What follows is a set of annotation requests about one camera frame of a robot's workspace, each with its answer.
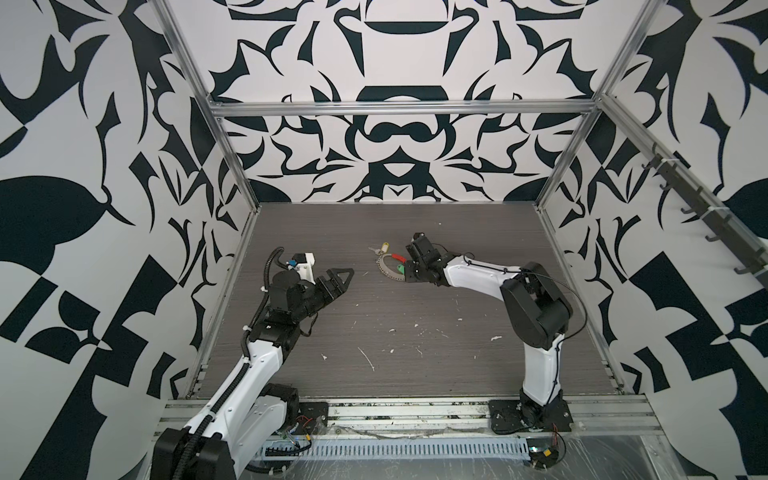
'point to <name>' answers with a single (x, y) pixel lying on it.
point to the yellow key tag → (385, 246)
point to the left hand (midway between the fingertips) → (348, 271)
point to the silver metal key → (377, 251)
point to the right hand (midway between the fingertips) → (410, 268)
